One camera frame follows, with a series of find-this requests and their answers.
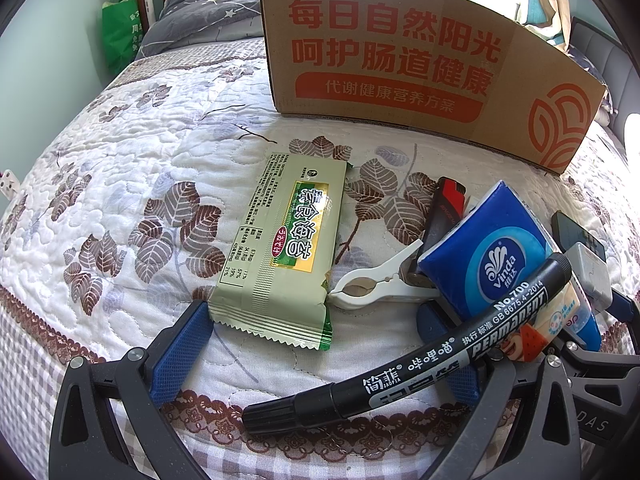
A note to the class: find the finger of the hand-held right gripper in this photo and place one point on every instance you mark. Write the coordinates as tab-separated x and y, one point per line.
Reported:
622	305
600	357

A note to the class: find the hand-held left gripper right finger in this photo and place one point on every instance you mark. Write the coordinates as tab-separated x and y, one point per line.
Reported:
462	382

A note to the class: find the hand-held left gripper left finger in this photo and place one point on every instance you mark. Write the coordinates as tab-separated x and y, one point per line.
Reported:
185	335

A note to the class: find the black permanent marker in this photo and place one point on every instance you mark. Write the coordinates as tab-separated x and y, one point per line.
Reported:
400	360

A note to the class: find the green snack packet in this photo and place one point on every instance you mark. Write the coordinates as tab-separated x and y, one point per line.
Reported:
280	240

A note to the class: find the blue tissue pack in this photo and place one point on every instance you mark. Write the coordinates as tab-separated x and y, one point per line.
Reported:
480	240

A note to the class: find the brown cardboard box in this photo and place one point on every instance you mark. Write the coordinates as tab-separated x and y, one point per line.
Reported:
400	60

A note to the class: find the blue glue stick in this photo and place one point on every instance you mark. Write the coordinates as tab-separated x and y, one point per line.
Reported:
587	332

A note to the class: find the white plastic block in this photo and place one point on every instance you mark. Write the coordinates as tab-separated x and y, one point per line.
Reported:
587	270

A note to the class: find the cartoon print packet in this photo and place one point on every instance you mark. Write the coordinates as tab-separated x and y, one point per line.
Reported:
530	342

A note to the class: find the dark glossy object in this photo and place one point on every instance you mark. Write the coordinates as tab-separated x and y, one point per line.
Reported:
575	232

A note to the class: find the white clothes peg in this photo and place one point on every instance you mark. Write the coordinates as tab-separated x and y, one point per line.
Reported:
380	280

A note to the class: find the red and black lighter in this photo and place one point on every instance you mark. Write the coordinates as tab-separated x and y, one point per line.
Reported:
442	210

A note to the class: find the floral quilted bedspread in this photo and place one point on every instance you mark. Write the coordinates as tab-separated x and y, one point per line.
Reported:
125	160

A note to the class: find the grey upholstered headboard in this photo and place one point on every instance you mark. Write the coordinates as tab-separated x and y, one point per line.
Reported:
615	75

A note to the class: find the green shopping bag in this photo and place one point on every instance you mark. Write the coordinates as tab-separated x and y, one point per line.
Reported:
120	30

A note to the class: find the grey star print pillow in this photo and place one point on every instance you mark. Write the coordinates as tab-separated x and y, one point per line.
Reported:
210	15

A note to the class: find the white power strip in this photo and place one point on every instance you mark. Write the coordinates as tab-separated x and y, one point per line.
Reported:
148	2

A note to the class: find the white wall socket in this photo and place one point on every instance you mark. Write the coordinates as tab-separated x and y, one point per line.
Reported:
7	184

